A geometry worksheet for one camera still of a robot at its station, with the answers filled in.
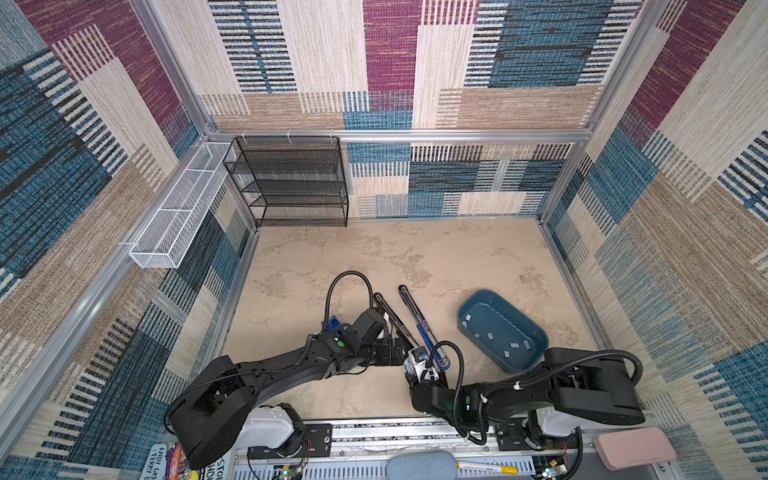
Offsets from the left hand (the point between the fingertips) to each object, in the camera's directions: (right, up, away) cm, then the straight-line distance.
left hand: (399, 351), depth 82 cm
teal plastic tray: (+31, +2, +9) cm, 32 cm away
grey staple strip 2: (+33, 0, +6) cm, 34 cm away
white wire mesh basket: (-55, +29, -12) cm, 63 cm away
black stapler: (0, +5, +10) cm, 11 cm away
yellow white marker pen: (+23, -23, -13) cm, 35 cm away
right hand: (+4, -9, +2) cm, 10 cm away
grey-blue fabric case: (+4, -21, -14) cm, 25 cm away
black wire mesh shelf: (-38, +53, +27) cm, 71 cm away
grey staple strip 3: (+37, 0, +6) cm, 38 cm away
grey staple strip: (+27, +2, +8) cm, 28 cm away
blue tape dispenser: (-20, +6, +8) cm, 22 cm away
